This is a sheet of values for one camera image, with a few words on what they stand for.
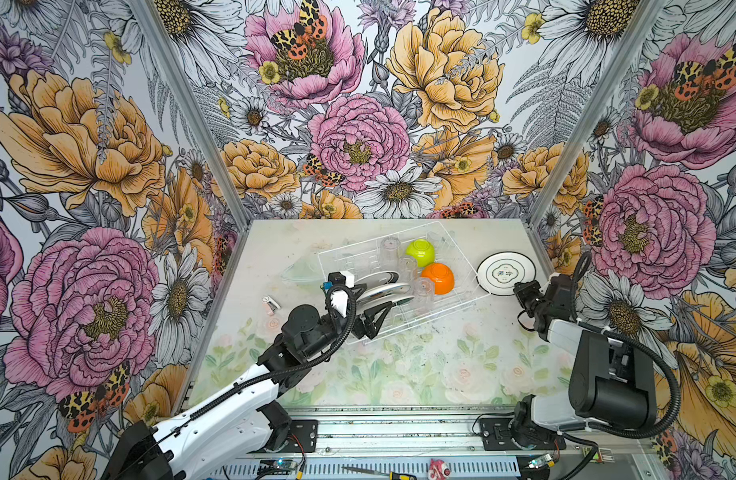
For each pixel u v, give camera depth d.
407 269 0.94
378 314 0.63
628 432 0.44
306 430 0.75
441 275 0.97
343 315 0.63
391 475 0.69
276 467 0.71
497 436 0.74
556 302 0.72
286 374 0.51
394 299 0.82
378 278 0.93
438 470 0.66
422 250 1.05
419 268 1.02
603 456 0.69
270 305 0.96
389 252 1.00
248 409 0.51
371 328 0.63
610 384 0.46
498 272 0.99
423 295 0.89
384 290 0.80
